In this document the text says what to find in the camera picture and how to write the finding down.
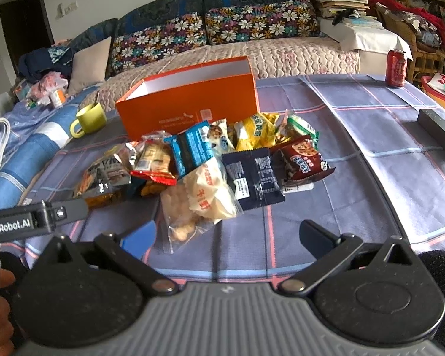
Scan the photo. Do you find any small orange white bottle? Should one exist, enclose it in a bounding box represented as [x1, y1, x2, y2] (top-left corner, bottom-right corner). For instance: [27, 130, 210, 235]
[49, 88, 66, 108]

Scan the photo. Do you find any green mug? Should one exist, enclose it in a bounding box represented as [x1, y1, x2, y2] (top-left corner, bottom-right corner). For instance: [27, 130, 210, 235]
[70, 103, 107, 138]

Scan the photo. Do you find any quilted pink sofa cover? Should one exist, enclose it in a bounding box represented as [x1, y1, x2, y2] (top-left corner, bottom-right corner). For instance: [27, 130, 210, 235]
[79, 35, 362, 112]

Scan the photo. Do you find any blue striped rolled blanket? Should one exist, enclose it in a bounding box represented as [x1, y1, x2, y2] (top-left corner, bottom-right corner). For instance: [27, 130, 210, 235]
[0, 104, 78, 210]

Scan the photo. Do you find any right floral cushion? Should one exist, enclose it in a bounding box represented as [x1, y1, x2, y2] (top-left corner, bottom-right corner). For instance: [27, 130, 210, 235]
[205, 0, 320, 45]

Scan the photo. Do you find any floral cushion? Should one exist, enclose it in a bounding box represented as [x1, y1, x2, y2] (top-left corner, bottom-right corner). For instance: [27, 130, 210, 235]
[205, 0, 320, 45]
[109, 12, 207, 76]

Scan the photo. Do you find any left floral cushion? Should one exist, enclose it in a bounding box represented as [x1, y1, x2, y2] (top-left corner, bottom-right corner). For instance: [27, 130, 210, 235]
[109, 12, 207, 76]

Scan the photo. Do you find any dark grey rectangular box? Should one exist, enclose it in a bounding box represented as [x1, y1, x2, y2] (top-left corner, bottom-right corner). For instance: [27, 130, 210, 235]
[417, 109, 445, 151]

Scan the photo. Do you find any yellow egg-yolk pie packet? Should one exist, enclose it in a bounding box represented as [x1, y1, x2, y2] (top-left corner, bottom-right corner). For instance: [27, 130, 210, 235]
[234, 112, 280, 151]

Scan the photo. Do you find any dark navy snack packet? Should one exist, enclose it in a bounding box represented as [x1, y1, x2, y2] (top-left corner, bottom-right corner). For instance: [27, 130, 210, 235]
[222, 148, 285, 211]

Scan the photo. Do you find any person's left hand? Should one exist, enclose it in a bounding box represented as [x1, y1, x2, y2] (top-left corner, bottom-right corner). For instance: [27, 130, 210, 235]
[0, 268, 17, 356]

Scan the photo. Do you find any blue chocolate-chip cookie packet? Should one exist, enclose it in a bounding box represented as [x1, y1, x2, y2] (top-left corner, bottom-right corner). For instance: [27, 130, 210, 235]
[207, 119, 235, 155]

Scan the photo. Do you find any orange cardboard box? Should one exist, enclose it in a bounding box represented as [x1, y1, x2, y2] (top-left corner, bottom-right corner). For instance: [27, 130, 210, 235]
[115, 56, 260, 140]

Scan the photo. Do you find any red clear cracker packet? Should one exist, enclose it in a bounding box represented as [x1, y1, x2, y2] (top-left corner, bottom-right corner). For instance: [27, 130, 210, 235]
[130, 130, 177, 187]

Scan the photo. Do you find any red soda can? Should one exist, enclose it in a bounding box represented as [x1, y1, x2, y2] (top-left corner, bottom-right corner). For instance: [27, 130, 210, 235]
[385, 49, 408, 88]

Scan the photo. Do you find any silver orange snack packet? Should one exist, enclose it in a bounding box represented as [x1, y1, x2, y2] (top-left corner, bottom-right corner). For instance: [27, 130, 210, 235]
[73, 153, 131, 209]

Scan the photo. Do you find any green white snack packet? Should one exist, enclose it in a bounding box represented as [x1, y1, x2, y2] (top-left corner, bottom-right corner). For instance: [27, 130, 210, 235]
[278, 109, 319, 148]

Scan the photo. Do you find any clear bag pale pastry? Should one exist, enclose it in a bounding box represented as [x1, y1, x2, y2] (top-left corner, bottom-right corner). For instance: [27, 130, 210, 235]
[160, 157, 243, 254]

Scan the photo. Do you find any dark red cookie packet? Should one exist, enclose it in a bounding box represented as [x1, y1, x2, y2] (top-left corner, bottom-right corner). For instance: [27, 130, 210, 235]
[269, 135, 335, 187]

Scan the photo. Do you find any metal spoon in mug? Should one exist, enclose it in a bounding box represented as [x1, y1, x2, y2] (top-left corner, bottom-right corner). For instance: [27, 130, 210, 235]
[81, 96, 98, 112]

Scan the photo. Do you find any beige plain pillow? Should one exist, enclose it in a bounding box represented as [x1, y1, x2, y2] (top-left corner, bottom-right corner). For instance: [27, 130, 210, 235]
[67, 37, 112, 96]

